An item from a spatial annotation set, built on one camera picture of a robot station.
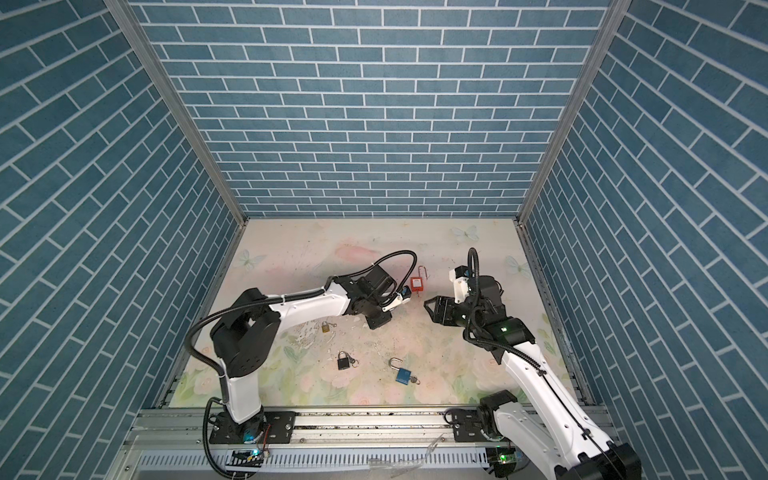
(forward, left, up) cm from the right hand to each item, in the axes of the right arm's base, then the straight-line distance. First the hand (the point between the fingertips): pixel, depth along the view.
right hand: (431, 301), depth 78 cm
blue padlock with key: (-14, +7, -17) cm, 24 cm away
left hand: (+3, +13, -14) cm, 19 cm away
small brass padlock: (-2, +32, -16) cm, 36 cm away
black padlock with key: (-12, +24, -16) cm, 31 cm away
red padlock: (+15, +4, -15) cm, 21 cm away
